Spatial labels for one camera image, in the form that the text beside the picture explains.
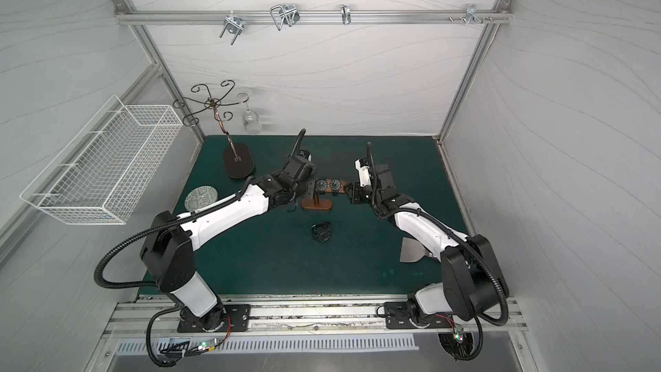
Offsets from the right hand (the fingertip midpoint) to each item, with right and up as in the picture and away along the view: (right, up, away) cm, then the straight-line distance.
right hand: (347, 186), depth 87 cm
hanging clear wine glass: (-37, +25, +11) cm, 46 cm away
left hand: (-12, +1, -1) cm, 12 cm away
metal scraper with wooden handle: (+22, -22, 0) cm, 32 cm away
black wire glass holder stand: (-47, +9, +24) cm, 54 cm away
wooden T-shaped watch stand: (-10, -8, +11) cm, 17 cm away
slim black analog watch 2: (-4, 0, -1) cm, 4 cm away
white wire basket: (-67, +3, -20) cm, 70 cm away
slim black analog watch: (-9, 0, -1) cm, 9 cm away
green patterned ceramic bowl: (-57, -6, +11) cm, 58 cm away
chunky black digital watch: (-9, -17, +4) cm, 19 cm away
